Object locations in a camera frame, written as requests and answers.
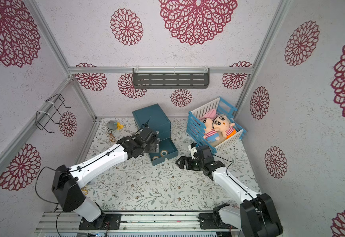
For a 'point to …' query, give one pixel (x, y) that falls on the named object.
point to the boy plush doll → (221, 123)
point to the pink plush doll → (211, 135)
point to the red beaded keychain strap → (111, 138)
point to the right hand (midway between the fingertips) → (184, 164)
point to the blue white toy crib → (195, 130)
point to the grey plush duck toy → (114, 125)
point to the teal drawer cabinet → (153, 118)
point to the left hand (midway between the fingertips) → (150, 145)
